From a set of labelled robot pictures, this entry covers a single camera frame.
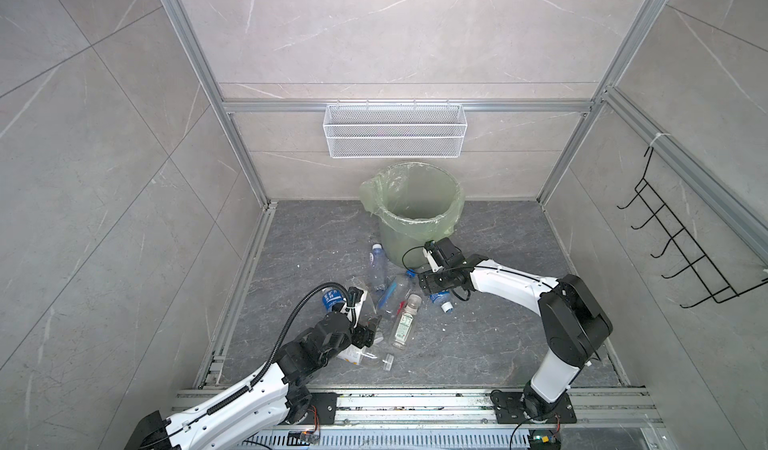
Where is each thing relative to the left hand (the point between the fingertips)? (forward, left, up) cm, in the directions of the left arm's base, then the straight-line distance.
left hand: (368, 305), depth 79 cm
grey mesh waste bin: (+10, -10, +10) cm, 18 cm away
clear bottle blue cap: (+9, -8, -11) cm, 16 cm away
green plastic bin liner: (+34, -16, +5) cm, 38 cm away
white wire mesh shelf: (+55, -10, +18) cm, 59 cm away
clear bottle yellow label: (-11, +1, -7) cm, 13 cm away
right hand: (+12, -20, -8) cm, 24 cm away
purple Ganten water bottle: (+19, -3, -12) cm, 22 cm away
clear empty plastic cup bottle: (+8, -2, -9) cm, 12 cm away
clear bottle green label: (+4, -13, -10) cm, 17 cm away
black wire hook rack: (-2, -72, +22) cm, 75 cm away
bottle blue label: (+5, -23, -8) cm, 25 cm away
